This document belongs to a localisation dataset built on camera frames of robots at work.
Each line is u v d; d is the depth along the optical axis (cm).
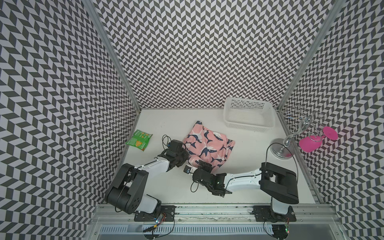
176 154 72
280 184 47
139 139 98
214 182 64
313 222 72
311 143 81
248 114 119
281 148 94
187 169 72
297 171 50
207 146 96
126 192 43
